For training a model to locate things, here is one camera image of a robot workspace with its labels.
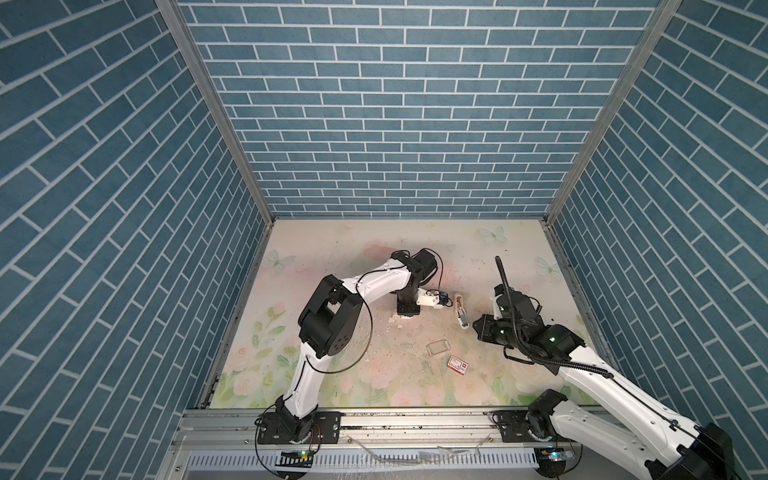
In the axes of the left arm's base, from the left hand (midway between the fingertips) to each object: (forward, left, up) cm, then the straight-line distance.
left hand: (408, 307), depth 94 cm
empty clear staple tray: (-13, -8, -1) cm, 15 cm away
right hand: (-10, -16, +10) cm, 21 cm away
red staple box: (-18, -13, -1) cm, 22 cm away
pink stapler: (-2, -16, -1) cm, 16 cm away
